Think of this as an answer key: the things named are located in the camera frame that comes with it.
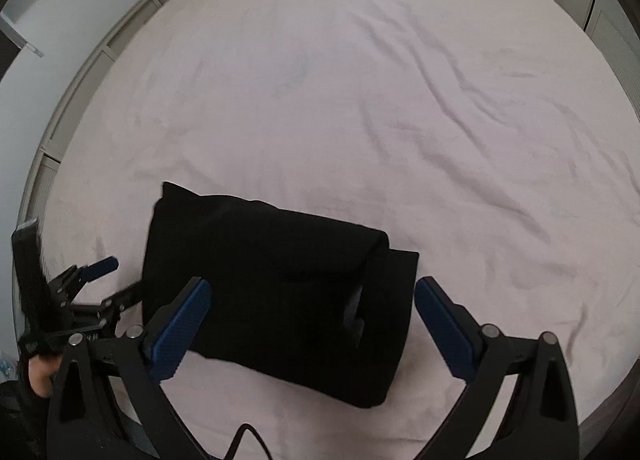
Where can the black pants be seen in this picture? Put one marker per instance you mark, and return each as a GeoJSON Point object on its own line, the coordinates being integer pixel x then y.
{"type": "Point", "coordinates": [275, 265]}

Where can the person's left forearm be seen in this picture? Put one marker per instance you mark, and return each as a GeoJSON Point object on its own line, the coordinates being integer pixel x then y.
{"type": "Point", "coordinates": [17, 420]}

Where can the bed with pink sheet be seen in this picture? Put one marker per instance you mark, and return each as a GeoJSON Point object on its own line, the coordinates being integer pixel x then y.
{"type": "Point", "coordinates": [375, 115]}

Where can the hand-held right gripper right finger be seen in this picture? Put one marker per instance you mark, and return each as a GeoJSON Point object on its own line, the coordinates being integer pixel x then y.
{"type": "Point", "coordinates": [445, 325]}

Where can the person's left hand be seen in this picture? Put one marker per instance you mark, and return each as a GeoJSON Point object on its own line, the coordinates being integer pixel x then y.
{"type": "Point", "coordinates": [39, 376]}

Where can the white wall shelf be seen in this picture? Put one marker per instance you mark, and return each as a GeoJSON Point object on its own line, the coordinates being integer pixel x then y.
{"type": "Point", "coordinates": [22, 32]}

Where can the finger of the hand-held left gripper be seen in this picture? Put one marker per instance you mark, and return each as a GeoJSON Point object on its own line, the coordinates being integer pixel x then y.
{"type": "Point", "coordinates": [115, 302]}
{"type": "Point", "coordinates": [102, 267]}

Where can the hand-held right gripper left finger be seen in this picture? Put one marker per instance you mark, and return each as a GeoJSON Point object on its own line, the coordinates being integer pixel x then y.
{"type": "Point", "coordinates": [182, 325]}

